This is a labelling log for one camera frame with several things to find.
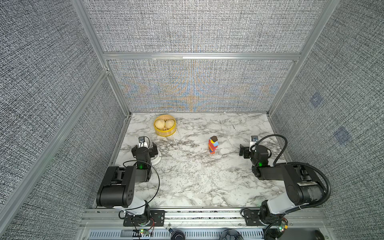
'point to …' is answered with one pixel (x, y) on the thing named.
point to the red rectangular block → (213, 147)
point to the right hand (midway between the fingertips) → (249, 143)
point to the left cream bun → (160, 123)
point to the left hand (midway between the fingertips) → (144, 144)
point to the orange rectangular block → (212, 152)
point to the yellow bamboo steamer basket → (165, 131)
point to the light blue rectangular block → (216, 144)
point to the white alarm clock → (156, 159)
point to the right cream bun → (169, 123)
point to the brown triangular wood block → (214, 138)
